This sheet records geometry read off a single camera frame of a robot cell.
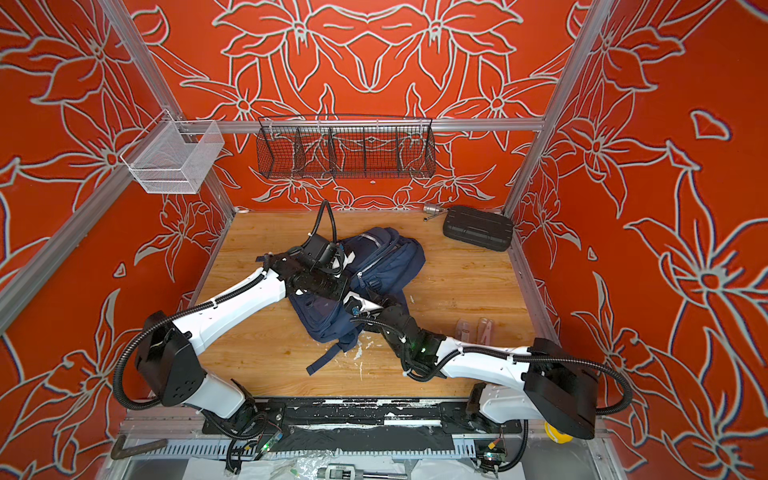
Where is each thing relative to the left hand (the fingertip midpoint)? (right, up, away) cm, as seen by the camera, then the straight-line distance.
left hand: (352, 288), depth 80 cm
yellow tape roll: (+50, -33, -11) cm, 61 cm away
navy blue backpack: (+8, +7, +2) cm, 11 cm away
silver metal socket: (+28, +26, +37) cm, 54 cm away
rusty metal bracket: (-54, -37, -12) cm, 66 cm away
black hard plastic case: (+44, +17, +26) cm, 54 cm away
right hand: (+3, 0, -4) cm, 5 cm away
